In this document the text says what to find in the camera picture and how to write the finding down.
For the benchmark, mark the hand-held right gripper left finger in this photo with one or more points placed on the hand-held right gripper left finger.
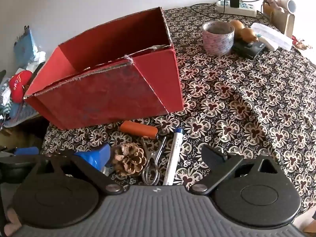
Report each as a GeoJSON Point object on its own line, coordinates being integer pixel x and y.
{"type": "Point", "coordinates": [96, 156]}

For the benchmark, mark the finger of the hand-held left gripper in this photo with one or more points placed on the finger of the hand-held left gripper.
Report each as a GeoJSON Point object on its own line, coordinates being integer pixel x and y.
{"type": "Point", "coordinates": [26, 151]}

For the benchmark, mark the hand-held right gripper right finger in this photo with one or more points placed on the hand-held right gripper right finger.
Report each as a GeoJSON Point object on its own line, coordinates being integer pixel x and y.
{"type": "Point", "coordinates": [217, 160]}

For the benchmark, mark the brown pine cone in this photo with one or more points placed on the brown pine cone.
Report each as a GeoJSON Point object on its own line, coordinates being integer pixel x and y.
{"type": "Point", "coordinates": [128, 159]}

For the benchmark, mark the white marker pen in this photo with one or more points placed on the white marker pen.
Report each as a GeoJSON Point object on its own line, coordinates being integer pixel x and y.
{"type": "Point", "coordinates": [174, 153]}

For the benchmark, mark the red cardboard box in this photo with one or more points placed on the red cardboard box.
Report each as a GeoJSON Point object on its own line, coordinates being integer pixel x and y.
{"type": "Point", "coordinates": [98, 98]}

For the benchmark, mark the white plastic bag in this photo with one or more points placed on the white plastic bag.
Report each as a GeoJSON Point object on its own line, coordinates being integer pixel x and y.
{"type": "Point", "coordinates": [35, 59]}

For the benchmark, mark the black small case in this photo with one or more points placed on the black small case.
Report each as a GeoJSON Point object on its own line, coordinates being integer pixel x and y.
{"type": "Point", "coordinates": [249, 49]}

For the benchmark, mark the printed tape roll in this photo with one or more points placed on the printed tape roll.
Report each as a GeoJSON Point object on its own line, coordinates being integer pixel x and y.
{"type": "Point", "coordinates": [217, 44]}

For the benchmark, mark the white tissue packet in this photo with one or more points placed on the white tissue packet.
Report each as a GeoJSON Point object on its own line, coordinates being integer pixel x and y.
{"type": "Point", "coordinates": [271, 35]}

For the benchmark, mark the white power strip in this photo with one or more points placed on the white power strip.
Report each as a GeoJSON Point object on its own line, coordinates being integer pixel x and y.
{"type": "Point", "coordinates": [246, 9]}

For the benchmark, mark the wooden holder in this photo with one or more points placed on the wooden holder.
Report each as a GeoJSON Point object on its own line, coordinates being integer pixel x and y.
{"type": "Point", "coordinates": [280, 19]}

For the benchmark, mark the white cup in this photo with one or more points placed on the white cup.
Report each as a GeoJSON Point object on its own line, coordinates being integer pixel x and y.
{"type": "Point", "coordinates": [288, 5]}

